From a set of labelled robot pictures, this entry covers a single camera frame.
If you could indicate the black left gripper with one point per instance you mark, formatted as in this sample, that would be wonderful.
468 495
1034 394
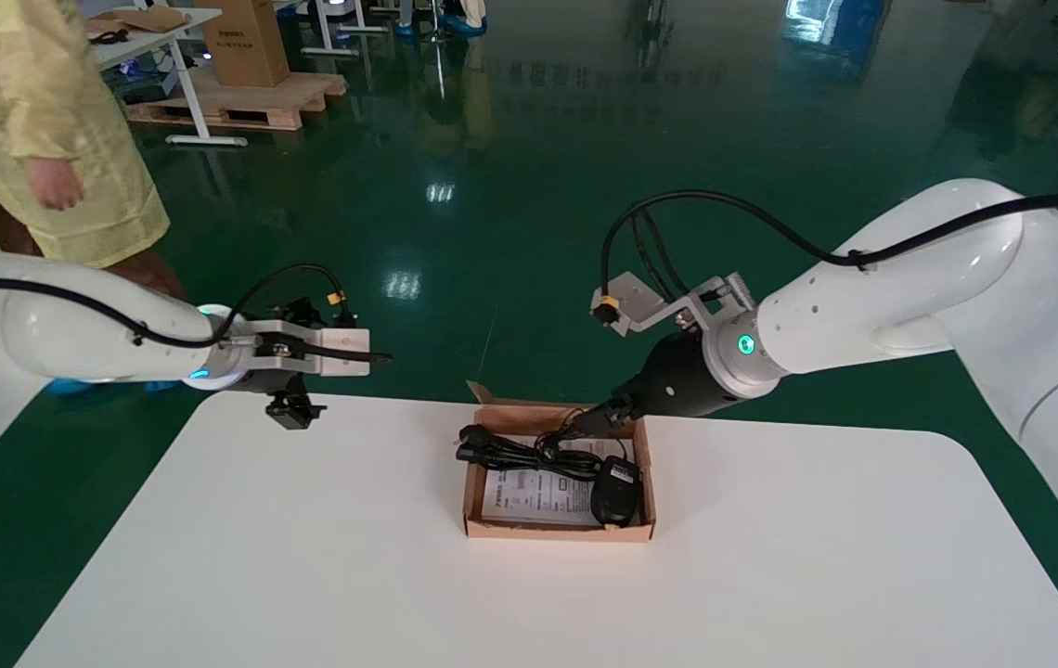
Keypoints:
274 380

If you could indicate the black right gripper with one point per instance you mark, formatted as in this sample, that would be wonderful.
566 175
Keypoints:
687 376

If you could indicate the brown cardboard storage box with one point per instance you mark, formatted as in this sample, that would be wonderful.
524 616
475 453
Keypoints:
557 533

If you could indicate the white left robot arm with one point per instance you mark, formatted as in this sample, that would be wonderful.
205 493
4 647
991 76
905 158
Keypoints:
56 339

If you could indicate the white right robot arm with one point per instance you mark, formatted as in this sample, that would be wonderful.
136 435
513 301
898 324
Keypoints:
956 278

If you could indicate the bystander bare hand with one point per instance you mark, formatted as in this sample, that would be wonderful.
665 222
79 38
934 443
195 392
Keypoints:
56 184

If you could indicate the black computer mouse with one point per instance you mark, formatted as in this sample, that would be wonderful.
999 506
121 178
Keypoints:
615 496

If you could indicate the white printed instruction sheet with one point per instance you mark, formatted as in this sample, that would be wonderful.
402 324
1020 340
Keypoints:
529 496

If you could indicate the wooden pallet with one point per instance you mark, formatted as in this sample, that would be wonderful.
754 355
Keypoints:
241 107

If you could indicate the tall brown cardboard carton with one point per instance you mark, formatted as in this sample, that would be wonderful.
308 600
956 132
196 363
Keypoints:
246 42

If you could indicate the flat brown cardboard sheet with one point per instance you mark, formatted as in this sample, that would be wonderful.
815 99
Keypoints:
144 19

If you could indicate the person with blue shoe covers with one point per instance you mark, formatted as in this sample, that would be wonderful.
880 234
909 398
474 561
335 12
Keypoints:
464 20

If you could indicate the person in yellow coat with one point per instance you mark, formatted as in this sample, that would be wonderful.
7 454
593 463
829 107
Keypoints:
28 74

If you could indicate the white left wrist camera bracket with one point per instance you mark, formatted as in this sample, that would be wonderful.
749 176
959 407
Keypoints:
345 357

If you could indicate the grey right wrist camera bracket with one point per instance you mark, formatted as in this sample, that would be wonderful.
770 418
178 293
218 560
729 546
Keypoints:
640 301

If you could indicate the white metal frame table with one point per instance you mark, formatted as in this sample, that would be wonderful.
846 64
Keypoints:
186 93

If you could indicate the white stand frame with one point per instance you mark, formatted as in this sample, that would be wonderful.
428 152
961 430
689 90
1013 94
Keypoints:
343 28

